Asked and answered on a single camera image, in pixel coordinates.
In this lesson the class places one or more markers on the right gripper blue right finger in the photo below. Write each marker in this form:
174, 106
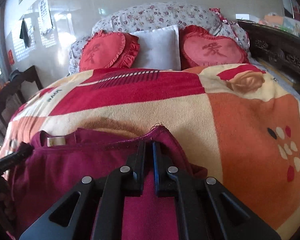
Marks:
205, 209

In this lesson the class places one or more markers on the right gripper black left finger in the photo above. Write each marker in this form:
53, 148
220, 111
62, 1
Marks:
93, 208

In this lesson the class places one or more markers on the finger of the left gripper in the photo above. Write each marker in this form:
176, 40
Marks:
15, 158

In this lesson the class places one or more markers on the maroon fleece sweater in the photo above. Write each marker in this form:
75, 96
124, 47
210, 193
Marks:
51, 171

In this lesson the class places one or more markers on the dark wooden side table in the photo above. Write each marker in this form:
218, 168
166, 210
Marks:
30, 75

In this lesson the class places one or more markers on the patterned orange red blanket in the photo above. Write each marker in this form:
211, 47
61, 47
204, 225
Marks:
234, 122

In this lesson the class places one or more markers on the left red heart cushion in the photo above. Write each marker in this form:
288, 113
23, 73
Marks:
109, 50

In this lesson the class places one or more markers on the red heart cushion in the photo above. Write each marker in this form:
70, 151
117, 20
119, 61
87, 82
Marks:
199, 48
109, 50

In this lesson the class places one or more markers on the right red heart cushion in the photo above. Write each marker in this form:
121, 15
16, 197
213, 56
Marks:
199, 48

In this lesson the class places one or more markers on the white square pillow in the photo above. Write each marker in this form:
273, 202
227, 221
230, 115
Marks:
159, 49

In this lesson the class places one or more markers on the dark carved wooden headboard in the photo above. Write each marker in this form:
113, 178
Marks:
278, 48

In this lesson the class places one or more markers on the dark garment hanging on wall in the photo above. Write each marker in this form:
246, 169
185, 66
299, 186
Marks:
24, 34

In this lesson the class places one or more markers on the white wall calendar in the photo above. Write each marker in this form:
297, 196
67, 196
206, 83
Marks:
45, 17

